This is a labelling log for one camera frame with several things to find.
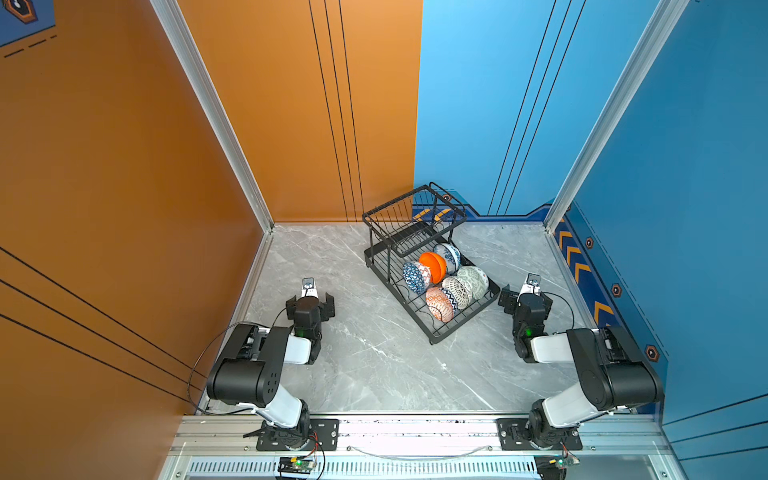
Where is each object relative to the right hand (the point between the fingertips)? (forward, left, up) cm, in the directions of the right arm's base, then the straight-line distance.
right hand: (521, 289), depth 93 cm
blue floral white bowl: (+10, +21, +4) cm, 24 cm away
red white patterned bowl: (-3, +25, -4) cm, 26 cm away
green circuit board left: (-44, +63, -7) cm, 78 cm away
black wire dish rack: (+1, +35, +17) cm, 39 cm away
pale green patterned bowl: (+5, +13, -1) cm, 14 cm away
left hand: (0, +67, -1) cm, 67 cm away
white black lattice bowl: (+2, +19, -3) cm, 19 cm away
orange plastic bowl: (+7, +26, +4) cm, 27 cm away
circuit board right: (-45, +3, -9) cm, 46 cm away
